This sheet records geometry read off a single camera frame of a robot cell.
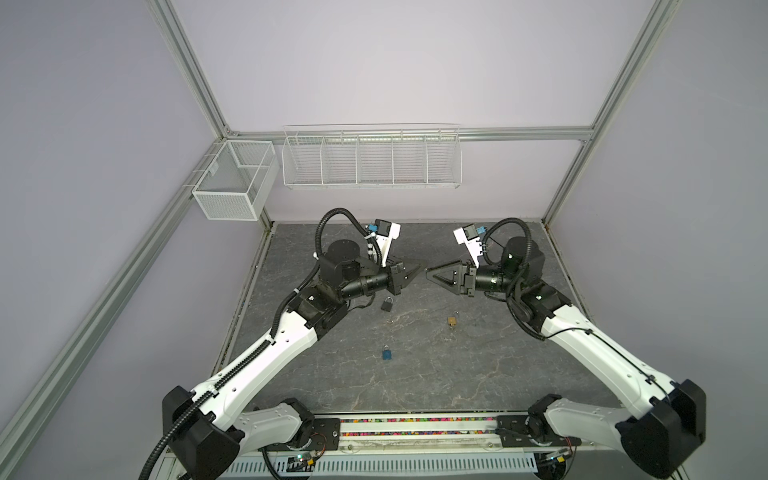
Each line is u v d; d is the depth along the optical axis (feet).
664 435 1.24
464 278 1.93
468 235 1.98
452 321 3.07
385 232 1.87
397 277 1.84
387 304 3.16
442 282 2.09
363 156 3.26
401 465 2.32
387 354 2.85
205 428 1.22
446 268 2.00
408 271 2.07
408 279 1.99
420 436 2.46
